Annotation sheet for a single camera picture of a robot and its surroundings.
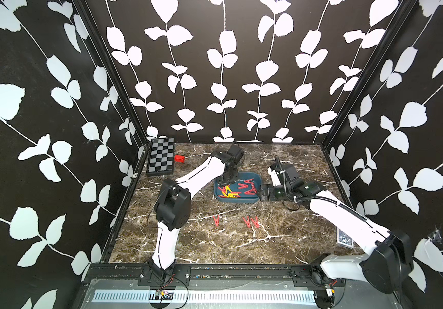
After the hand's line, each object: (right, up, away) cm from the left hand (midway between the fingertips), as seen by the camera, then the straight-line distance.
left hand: (234, 178), depth 91 cm
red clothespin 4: (+10, -7, +8) cm, 15 cm away
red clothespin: (-8, -20, -3) cm, 21 cm away
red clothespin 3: (+6, -20, -3) cm, 21 cm away
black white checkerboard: (-42, +9, +17) cm, 46 cm away
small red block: (-31, +10, +21) cm, 39 cm away
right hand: (+13, -3, -9) cm, 16 cm away
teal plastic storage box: (+7, -6, +9) cm, 13 cm away
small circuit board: (-28, -42, -20) cm, 54 cm away
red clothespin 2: (+10, -20, -3) cm, 23 cm away
